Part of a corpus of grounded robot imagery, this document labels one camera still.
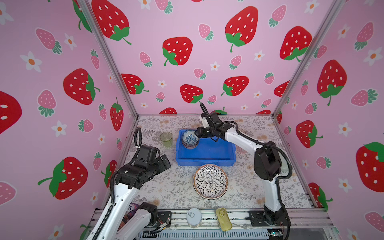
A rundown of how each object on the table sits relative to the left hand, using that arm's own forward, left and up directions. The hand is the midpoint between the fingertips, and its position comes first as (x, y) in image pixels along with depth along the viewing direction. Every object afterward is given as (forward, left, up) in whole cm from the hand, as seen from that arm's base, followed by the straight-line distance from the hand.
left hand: (163, 163), depth 73 cm
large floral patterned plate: (-2, -25, -18) cm, 31 cm away
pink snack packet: (-17, +16, -18) cm, 30 cm away
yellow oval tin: (-21, -30, -17) cm, 41 cm away
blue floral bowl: (+25, -12, -12) cm, 30 cm away
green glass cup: (+29, +5, -18) cm, 35 cm away
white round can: (-21, -16, -14) cm, 30 cm away
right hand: (+24, -16, -4) cm, 30 cm away
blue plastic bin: (+19, -24, -21) cm, 37 cm away
